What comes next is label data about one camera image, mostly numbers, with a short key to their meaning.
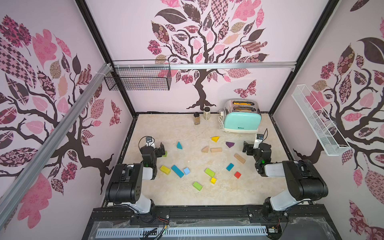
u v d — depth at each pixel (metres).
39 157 0.49
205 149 0.98
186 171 0.88
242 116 0.95
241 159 0.94
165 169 0.88
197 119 1.08
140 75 0.95
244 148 0.88
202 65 0.94
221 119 1.05
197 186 0.83
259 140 0.81
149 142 0.79
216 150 0.99
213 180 0.84
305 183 0.46
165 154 0.97
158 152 0.85
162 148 0.87
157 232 0.70
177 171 0.90
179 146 1.00
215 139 1.03
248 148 0.85
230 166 0.92
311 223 0.72
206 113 1.11
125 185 0.46
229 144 1.01
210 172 0.88
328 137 0.74
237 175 0.87
